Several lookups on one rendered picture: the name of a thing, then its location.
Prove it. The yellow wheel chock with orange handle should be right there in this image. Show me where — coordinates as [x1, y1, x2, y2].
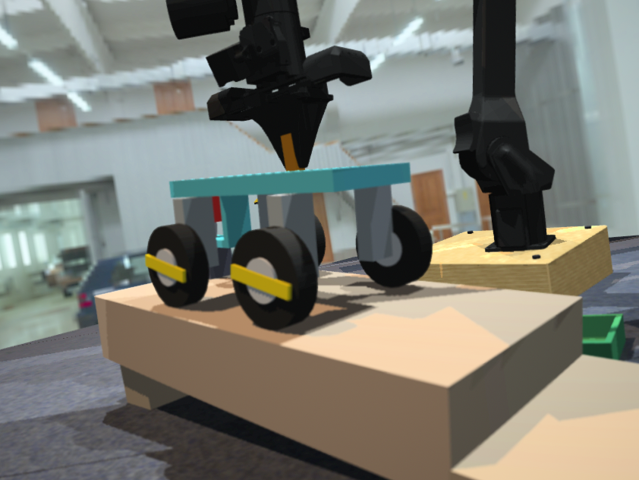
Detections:
[281, 134, 305, 172]

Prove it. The green tray rim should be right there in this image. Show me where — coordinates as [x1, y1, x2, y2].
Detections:
[582, 314, 626, 361]

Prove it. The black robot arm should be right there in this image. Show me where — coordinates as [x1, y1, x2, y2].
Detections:
[166, 0, 556, 252]

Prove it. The small teal wheeled trolley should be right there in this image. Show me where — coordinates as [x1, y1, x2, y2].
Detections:
[145, 163, 433, 331]

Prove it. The tan wooden ramp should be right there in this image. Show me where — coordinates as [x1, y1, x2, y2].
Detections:
[94, 248, 639, 480]

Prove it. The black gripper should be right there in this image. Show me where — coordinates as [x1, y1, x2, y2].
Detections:
[206, 12, 372, 169]

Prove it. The red-headed pin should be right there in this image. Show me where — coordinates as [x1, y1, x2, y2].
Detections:
[212, 196, 222, 237]

